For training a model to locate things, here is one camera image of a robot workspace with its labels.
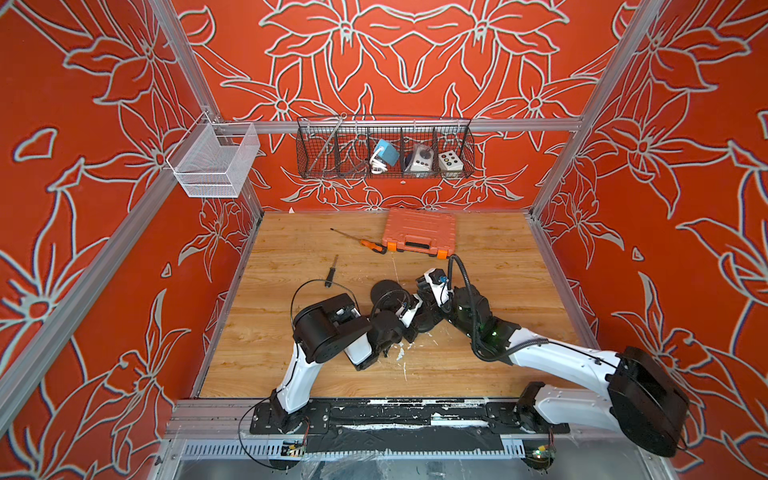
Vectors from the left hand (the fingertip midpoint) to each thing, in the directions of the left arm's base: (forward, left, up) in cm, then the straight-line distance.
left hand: (425, 310), depth 89 cm
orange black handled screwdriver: (+24, +15, 0) cm, 28 cm away
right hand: (-1, +4, +12) cm, 12 cm away
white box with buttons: (+39, -6, +26) cm, 47 cm away
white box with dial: (+36, +4, +29) cm, 46 cm away
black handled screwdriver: (+13, +32, -2) cm, 34 cm away
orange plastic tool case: (+30, 0, +3) cm, 30 cm away
